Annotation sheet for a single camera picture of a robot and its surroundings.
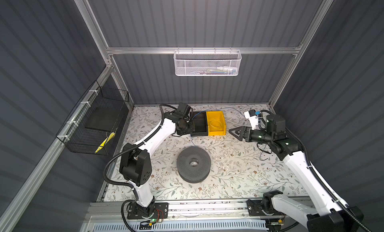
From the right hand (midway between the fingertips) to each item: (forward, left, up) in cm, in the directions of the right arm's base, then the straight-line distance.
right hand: (233, 133), depth 71 cm
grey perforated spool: (-13, +22, -20) cm, 32 cm away
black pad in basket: (+6, +63, +5) cm, 64 cm away
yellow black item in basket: (-1, +60, 0) cm, 60 cm away
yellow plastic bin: (+26, +4, -26) cm, 36 cm away
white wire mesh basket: (+63, +10, +1) cm, 64 cm away
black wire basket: (-5, +71, +4) cm, 71 cm away
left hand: (+11, +21, -11) cm, 26 cm away
